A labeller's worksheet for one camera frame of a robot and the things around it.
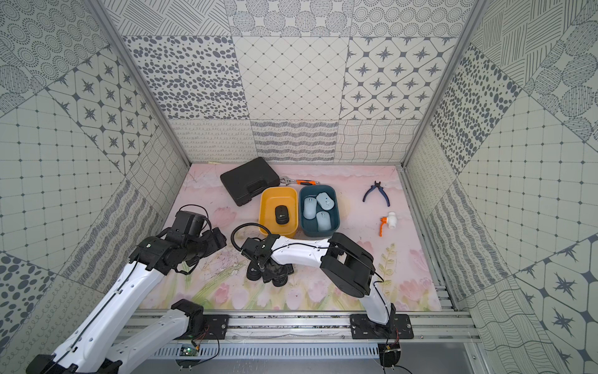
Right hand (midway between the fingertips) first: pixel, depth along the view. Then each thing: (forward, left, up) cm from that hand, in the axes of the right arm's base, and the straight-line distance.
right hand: (279, 275), depth 84 cm
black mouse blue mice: (+25, +2, +3) cm, 25 cm away
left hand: (+4, +17, +17) cm, 25 cm away
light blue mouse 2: (+23, -17, +1) cm, 28 cm away
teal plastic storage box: (+28, -15, +1) cm, 32 cm away
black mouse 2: (0, +10, +1) cm, 10 cm away
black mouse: (-4, -2, +7) cm, 8 cm away
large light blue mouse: (+32, -18, +3) cm, 36 cm away
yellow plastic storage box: (+33, +7, +2) cm, 34 cm away
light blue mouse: (+30, -11, +2) cm, 32 cm away
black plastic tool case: (+41, +20, +5) cm, 46 cm away
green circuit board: (-23, +27, -2) cm, 35 cm away
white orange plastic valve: (+23, -46, +1) cm, 51 cm away
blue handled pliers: (+43, -42, 0) cm, 61 cm away
